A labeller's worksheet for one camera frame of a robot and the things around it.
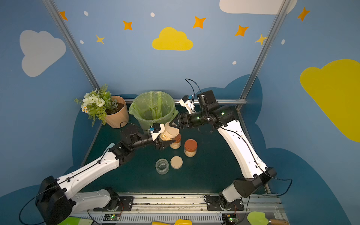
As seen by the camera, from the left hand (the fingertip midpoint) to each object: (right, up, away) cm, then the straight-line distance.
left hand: (173, 131), depth 67 cm
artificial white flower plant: (-47, +16, +15) cm, 52 cm away
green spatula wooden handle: (+44, -44, +3) cm, 63 cm away
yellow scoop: (+2, -46, +2) cm, 46 cm away
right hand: (+3, +4, -2) cm, 5 cm away
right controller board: (+29, -46, +4) cm, 54 cm away
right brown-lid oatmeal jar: (+10, -12, +19) cm, 24 cm away
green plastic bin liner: (-17, +14, +31) cm, 38 cm away
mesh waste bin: (-16, +15, +31) cm, 38 cm away
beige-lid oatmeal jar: (-8, -24, +21) cm, 33 cm away
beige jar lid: (+1, -22, +22) cm, 31 cm away
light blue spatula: (-45, -12, +28) cm, 55 cm away
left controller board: (-32, -45, +3) cm, 55 cm away
